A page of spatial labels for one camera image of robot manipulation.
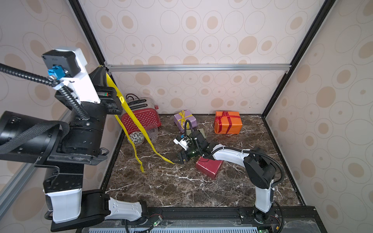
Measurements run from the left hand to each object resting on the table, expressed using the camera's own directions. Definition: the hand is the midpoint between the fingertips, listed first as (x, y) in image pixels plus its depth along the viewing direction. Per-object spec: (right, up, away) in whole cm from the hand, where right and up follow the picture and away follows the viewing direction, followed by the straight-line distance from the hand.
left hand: (107, 67), depth 32 cm
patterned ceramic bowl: (-19, -20, +71) cm, 76 cm away
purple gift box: (+11, -6, +75) cm, 76 cm away
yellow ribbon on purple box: (+13, -8, +74) cm, 76 cm away
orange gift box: (+45, -10, +68) cm, 82 cm away
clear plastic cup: (-9, -15, +74) cm, 76 cm away
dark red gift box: (+29, -36, +51) cm, 69 cm away
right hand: (+12, -30, +51) cm, 61 cm away
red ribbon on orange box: (+45, -4, +74) cm, 87 cm away
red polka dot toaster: (-13, -1, +68) cm, 69 cm away
